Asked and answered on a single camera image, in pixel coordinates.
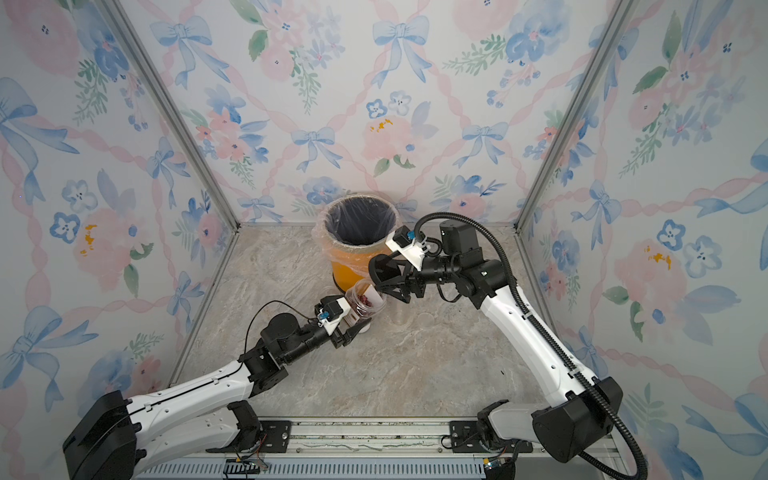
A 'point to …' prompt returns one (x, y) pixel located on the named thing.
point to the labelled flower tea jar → (367, 300)
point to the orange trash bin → (343, 277)
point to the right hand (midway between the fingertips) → (380, 254)
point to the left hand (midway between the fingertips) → (360, 304)
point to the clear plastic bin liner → (353, 228)
